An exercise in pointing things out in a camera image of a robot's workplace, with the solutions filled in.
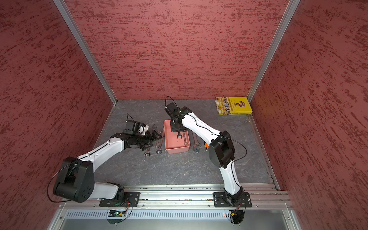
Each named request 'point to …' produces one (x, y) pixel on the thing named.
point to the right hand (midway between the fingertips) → (178, 130)
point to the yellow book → (233, 105)
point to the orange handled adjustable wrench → (206, 146)
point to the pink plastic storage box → (174, 144)
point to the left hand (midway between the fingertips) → (157, 143)
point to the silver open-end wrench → (179, 135)
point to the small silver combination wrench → (154, 126)
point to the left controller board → (114, 213)
